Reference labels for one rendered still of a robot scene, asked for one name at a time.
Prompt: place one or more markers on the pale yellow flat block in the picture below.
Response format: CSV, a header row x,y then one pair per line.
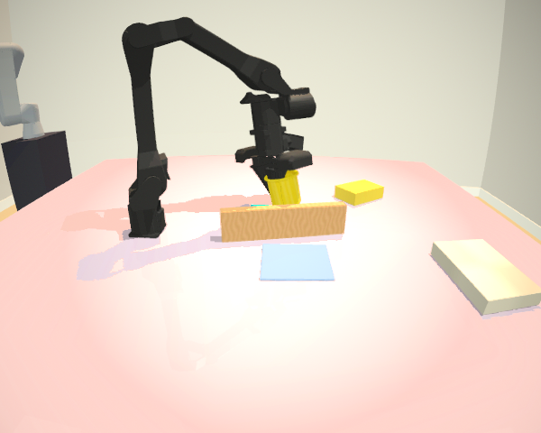
x,y
490,281

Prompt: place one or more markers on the yellow cup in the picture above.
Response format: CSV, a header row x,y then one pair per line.
x,y
286,190

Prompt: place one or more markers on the yellow rectangular block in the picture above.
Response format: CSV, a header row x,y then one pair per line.
x,y
359,192

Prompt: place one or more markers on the orange wooden block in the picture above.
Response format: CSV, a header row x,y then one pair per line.
x,y
282,221

